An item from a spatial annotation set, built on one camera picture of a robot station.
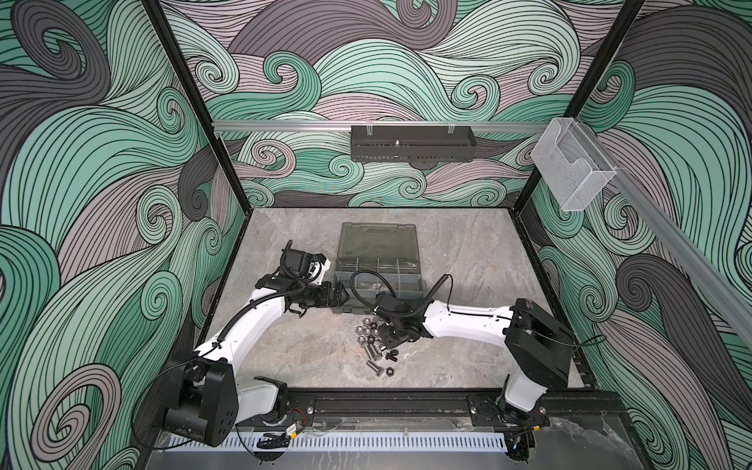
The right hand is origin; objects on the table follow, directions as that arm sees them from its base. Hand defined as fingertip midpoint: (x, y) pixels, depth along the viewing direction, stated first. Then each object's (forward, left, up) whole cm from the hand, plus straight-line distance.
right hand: (387, 337), depth 85 cm
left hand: (+8, +15, +10) cm, 20 cm away
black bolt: (-5, -1, 0) cm, 5 cm away
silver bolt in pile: (-6, +5, 0) cm, 7 cm away
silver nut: (+2, +8, -1) cm, 9 cm away
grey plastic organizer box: (+27, +4, +2) cm, 27 cm away
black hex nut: (-9, -1, -1) cm, 9 cm away
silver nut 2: (-1, +8, -1) cm, 8 cm away
